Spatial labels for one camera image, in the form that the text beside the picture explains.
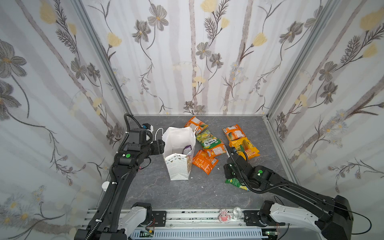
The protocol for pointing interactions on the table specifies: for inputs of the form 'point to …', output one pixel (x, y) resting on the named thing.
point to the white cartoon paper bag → (180, 142)
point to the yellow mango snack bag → (244, 145)
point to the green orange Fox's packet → (214, 146)
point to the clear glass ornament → (237, 212)
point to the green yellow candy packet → (203, 136)
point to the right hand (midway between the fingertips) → (222, 164)
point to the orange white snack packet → (234, 132)
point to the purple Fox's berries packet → (187, 149)
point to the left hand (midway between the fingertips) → (157, 139)
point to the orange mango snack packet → (197, 125)
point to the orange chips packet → (202, 160)
